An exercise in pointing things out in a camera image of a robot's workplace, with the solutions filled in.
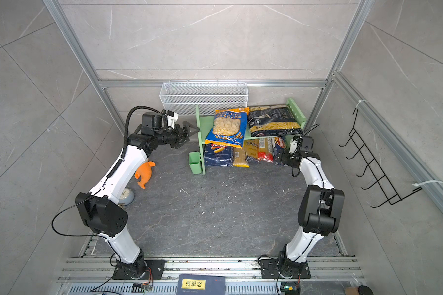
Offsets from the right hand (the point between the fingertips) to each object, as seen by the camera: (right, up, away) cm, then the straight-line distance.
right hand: (284, 155), depth 94 cm
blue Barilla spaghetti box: (-1, +6, +3) cm, 7 cm away
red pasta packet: (-9, +5, +3) cm, 10 cm away
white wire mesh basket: (-55, +32, +6) cm, 64 cm away
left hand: (-44, +11, -17) cm, 48 cm away
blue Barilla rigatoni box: (-35, 0, -4) cm, 35 cm away
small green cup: (-50, -4, +13) cm, 52 cm away
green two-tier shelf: (-41, +16, -3) cm, 45 cm away
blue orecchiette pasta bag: (-29, +13, -13) cm, 35 cm away
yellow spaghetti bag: (-24, -1, -2) cm, 24 cm away
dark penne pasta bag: (-9, +17, -9) cm, 21 cm away
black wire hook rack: (+25, -10, -31) cm, 41 cm away
